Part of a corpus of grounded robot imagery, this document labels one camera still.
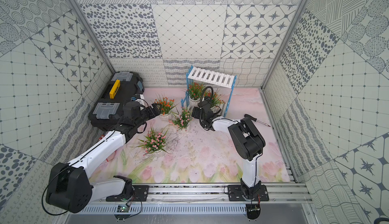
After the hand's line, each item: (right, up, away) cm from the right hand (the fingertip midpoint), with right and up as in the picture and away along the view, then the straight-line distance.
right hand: (198, 111), depth 99 cm
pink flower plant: (-10, -4, -15) cm, 19 cm away
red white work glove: (-61, -16, -7) cm, 63 cm away
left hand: (-21, +4, -17) cm, 27 cm away
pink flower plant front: (-23, -15, -23) cm, 36 cm away
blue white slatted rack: (+7, +22, -9) cm, 25 cm away
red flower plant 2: (-2, +14, -2) cm, 14 cm away
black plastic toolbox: (-53, +1, -14) cm, 54 cm away
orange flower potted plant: (-20, +4, -5) cm, 21 cm away
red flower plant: (+10, +8, -6) cm, 14 cm away
